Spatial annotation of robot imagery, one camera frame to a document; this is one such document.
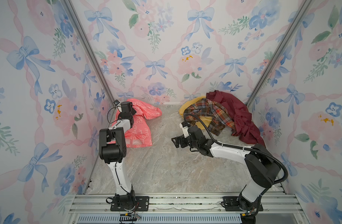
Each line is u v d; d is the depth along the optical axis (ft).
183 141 2.56
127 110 2.61
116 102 2.87
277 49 2.82
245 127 3.28
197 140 2.22
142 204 2.42
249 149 1.62
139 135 3.12
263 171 1.52
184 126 2.54
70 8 2.27
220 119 3.20
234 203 2.41
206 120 3.50
